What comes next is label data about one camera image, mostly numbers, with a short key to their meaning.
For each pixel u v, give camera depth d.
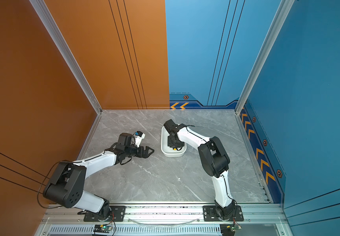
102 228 0.71
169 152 0.93
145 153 0.81
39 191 0.71
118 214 0.74
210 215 0.72
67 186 0.44
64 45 0.83
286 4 0.69
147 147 0.81
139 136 0.82
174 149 0.92
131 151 0.77
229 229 0.70
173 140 0.81
